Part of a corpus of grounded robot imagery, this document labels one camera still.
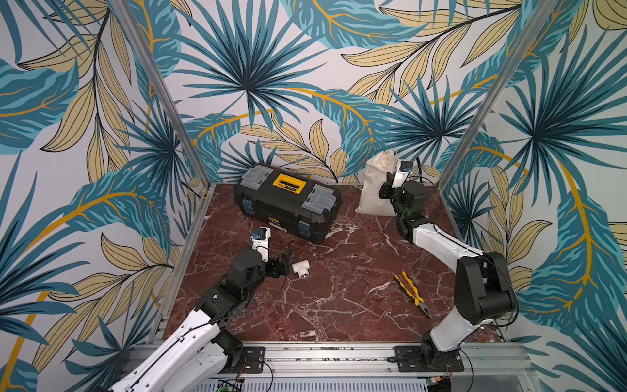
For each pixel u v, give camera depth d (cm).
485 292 46
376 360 75
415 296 86
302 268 90
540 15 69
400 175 75
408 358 74
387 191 79
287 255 65
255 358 73
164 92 85
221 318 50
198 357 58
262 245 62
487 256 49
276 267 65
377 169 88
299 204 90
